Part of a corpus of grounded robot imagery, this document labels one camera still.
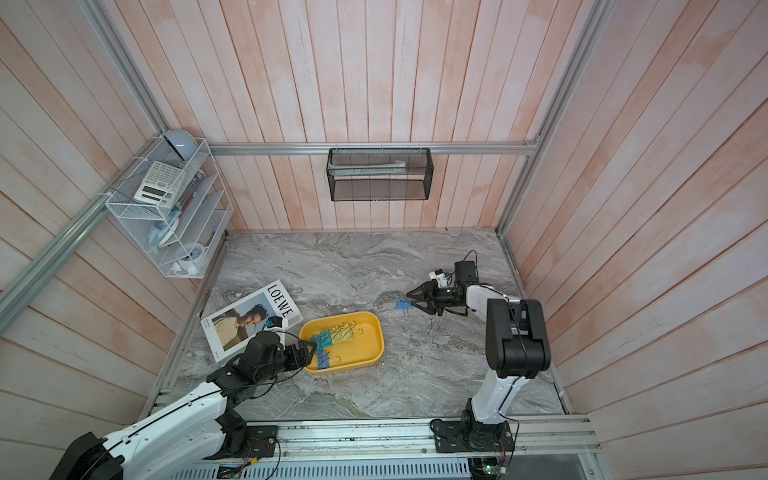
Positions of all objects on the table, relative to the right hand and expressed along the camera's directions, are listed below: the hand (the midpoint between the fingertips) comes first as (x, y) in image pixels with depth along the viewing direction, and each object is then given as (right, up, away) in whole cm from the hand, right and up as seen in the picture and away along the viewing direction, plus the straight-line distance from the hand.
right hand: (410, 296), depth 92 cm
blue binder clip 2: (-1, -3, +4) cm, 6 cm away
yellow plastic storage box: (-14, -16, -2) cm, 21 cm away
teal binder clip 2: (-25, -12, -3) cm, 28 cm away
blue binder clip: (-26, -17, -7) cm, 32 cm away
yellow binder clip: (-21, -11, -2) cm, 24 cm away
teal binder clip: (-28, -13, -4) cm, 31 cm away
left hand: (-31, -15, -7) cm, 35 cm away
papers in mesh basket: (-4, +39, -3) cm, 39 cm away
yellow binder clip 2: (-16, -11, +1) cm, 20 cm away
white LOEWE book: (-55, -10, -2) cm, 56 cm away
